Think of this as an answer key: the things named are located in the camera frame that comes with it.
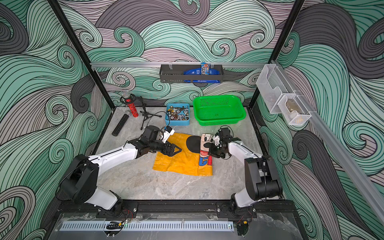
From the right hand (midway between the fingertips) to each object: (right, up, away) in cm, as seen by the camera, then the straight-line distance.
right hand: (211, 153), depth 90 cm
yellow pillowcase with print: (-11, -3, -1) cm, 12 cm away
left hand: (-21, +6, -8) cm, 23 cm away
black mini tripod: (-46, +25, +17) cm, 55 cm away
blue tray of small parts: (-23, +25, +25) cm, 42 cm away
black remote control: (-65, +13, +12) cm, 67 cm away
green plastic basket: (+7, +29, +30) cm, 42 cm away
